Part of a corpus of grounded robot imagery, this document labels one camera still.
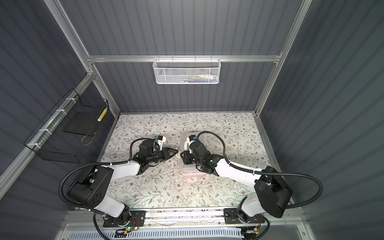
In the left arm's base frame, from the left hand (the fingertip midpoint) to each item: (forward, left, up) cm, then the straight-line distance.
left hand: (178, 152), depth 87 cm
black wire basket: (-5, +54, +22) cm, 59 cm away
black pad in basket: (+8, +47, +19) cm, 51 cm away
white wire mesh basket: (+71, -7, +12) cm, 72 cm away
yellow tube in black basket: (+16, +41, +17) cm, 47 cm away
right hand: (-4, -3, +3) cm, 6 cm away
